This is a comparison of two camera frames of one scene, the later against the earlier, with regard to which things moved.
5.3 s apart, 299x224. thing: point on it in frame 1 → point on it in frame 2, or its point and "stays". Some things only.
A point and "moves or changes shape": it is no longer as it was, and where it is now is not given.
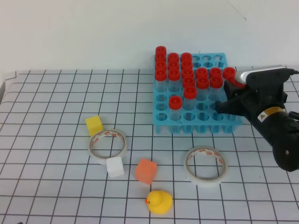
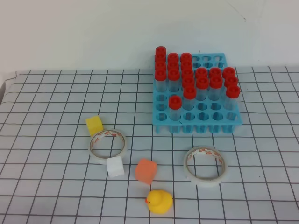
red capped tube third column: (190, 92) stays
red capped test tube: (233, 83) moves or changes shape
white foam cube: (114, 166) stays
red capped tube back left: (160, 52) stays
